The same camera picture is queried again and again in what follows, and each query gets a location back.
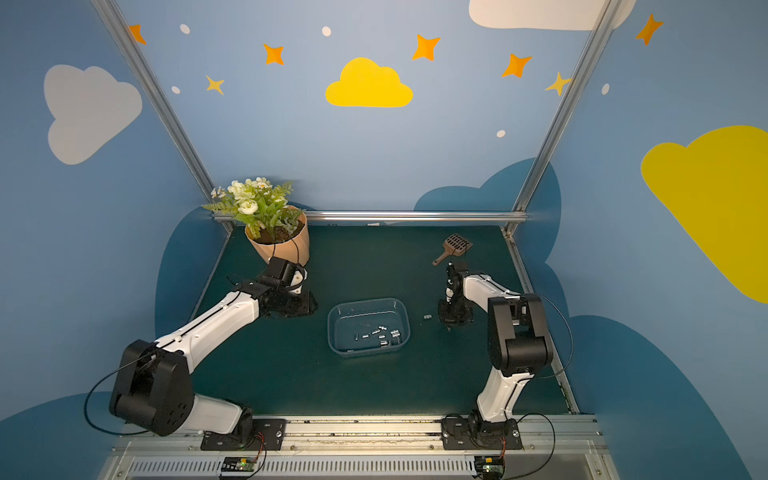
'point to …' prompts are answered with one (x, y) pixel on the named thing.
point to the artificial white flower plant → (263, 207)
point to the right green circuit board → (490, 467)
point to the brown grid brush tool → (455, 245)
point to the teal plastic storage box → (368, 326)
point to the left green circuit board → (238, 464)
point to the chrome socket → (427, 316)
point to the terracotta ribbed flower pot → (294, 248)
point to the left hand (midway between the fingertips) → (312, 302)
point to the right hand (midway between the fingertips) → (452, 318)
